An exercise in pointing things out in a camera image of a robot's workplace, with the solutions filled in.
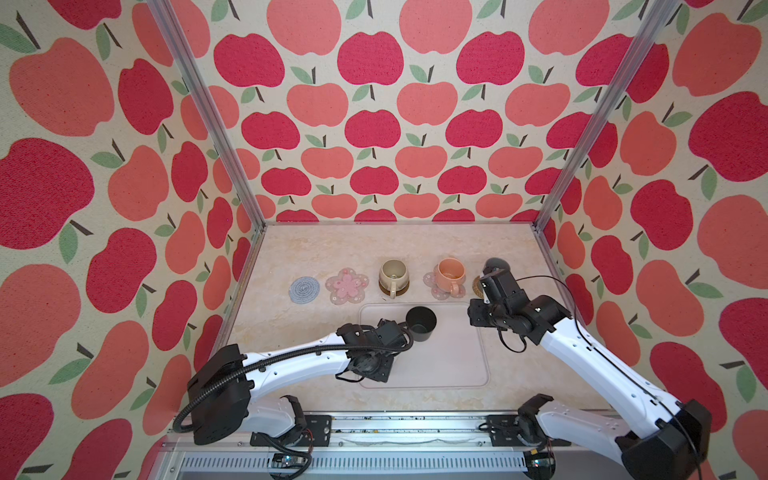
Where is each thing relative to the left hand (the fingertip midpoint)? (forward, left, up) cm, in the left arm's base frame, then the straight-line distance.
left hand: (387, 375), depth 78 cm
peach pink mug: (+35, -22, -1) cm, 41 cm away
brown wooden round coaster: (+27, -4, -1) cm, 27 cm away
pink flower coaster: (+31, +13, -4) cm, 34 cm away
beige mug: (+32, -3, 0) cm, 32 cm away
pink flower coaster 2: (+34, -16, -5) cm, 38 cm away
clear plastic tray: (+7, -21, -6) cm, 23 cm away
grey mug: (+33, -37, +6) cm, 50 cm away
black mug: (+16, -10, -3) cm, 19 cm away
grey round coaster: (+30, +28, -5) cm, 42 cm away
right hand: (+14, -26, +11) cm, 31 cm away
